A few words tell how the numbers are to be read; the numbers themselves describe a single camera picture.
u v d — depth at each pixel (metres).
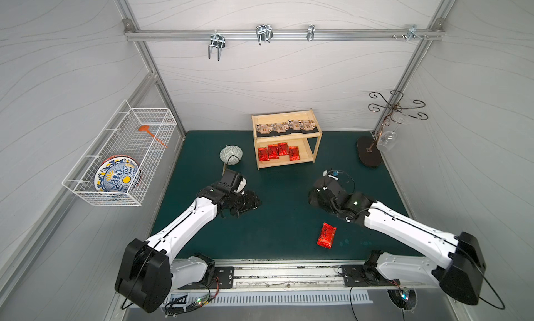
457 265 0.39
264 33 0.77
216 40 0.78
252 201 0.73
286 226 0.84
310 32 0.74
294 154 1.06
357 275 0.73
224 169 1.05
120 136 0.70
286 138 0.91
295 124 0.95
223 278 0.74
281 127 0.95
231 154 1.08
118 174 0.62
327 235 0.82
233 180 0.65
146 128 0.78
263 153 1.06
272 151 1.07
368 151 1.11
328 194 0.59
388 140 0.88
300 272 0.75
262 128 0.93
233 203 0.68
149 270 0.39
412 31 0.77
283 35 0.79
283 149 1.08
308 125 0.95
